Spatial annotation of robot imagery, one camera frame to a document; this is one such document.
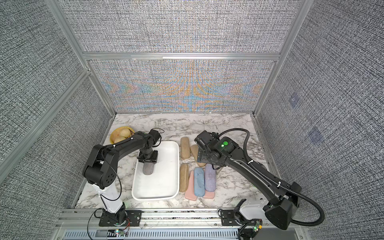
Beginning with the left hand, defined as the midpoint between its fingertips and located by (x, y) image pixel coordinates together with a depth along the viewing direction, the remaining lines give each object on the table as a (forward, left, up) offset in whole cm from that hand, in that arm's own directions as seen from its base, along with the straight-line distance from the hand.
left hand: (153, 160), depth 91 cm
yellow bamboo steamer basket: (+21, +28, +1) cm, 35 cm away
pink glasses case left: (-20, -22, 0) cm, 29 cm away
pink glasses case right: (-21, -31, +1) cm, 38 cm away
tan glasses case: (+6, -26, 0) cm, 26 cm away
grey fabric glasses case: (-6, +2, +2) cm, 7 cm away
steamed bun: (+14, +23, +4) cm, 27 cm away
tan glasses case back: (+7, -19, +1) cm, 21 cm away
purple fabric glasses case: (-13, -33, +3) cm, 36 cm away
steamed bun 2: (+20, +21, +3) cm, 29 cm away
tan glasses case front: (-11, -19, +2) cm, 22 cm away
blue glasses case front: (-15, -27, +3) cm, 31 cm away
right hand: (-7, -31, +18) cm, 36 cm away
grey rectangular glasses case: (-8, -38, -1) cm, 39 cm away
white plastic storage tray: (-14, -7, +1) cm, 16 cm away
